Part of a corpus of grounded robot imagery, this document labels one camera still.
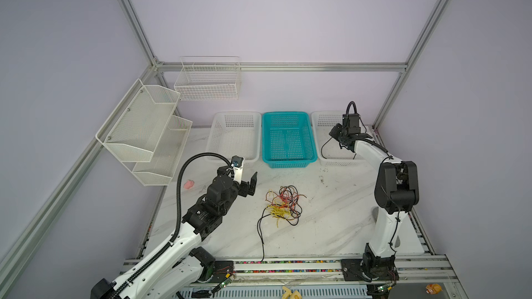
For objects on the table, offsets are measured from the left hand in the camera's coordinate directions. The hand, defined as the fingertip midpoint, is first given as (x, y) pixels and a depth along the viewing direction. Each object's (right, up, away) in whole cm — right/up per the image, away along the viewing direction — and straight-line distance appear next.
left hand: (242, 170), depth 75 cm
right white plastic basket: (+38, +8, +22) cm, 45 cm away
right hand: (+41, +18, +24) cm, 51 cm away
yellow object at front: (+19, -41, -8) cm, 45 cm away
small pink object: (-28, -9, +19) cm, 35 cm away
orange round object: (+66, -39, -7) cm, 77 cm away
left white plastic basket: (-10, +16, +43) cm, 47 cm away
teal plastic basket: (+20, +12, +39) cm, 46 cm away
